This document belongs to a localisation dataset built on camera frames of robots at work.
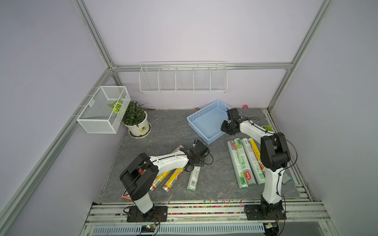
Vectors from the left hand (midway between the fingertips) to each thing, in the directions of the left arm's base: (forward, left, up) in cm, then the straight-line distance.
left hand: (199, 161), depth 88 cm
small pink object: (+48, -45, -4) cm, 66 cm away
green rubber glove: (-13, -50, -3) cm, 52 cm away
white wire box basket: (+24, +53, +22) cm, 62 cm away
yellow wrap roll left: (-9, +23, -1) cm, 24 cm away
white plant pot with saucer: (+25, +37, +2) cm, 45 cm away
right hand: (+23, -18, +3) cm, 29 cm away
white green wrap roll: (-10, +4, 0) cm, 11 cm away
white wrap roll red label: (-11, -27, +1) cm, 29 cm away
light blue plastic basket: (+34, -10, -5) cm, 36 cm away
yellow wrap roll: (-10, +16, 0) cm, 18 cm away
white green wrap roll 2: (-9, -23, +1) cm, 24 cm away
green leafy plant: (+28, +39, +15) cm, 50 cm away
